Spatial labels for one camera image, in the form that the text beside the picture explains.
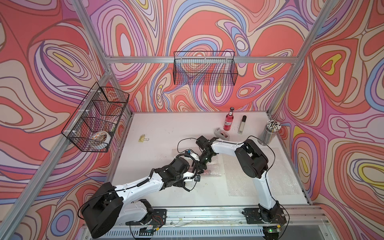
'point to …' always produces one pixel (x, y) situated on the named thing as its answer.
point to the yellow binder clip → (142, 138)
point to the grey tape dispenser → (222, 134)
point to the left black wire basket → (90, 127)
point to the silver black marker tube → (242, 125)
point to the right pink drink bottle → (229, 120)
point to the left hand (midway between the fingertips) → (185, 170)
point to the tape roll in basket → (102, 136)
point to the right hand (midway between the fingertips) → (194, 175)
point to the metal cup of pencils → (272, 126)
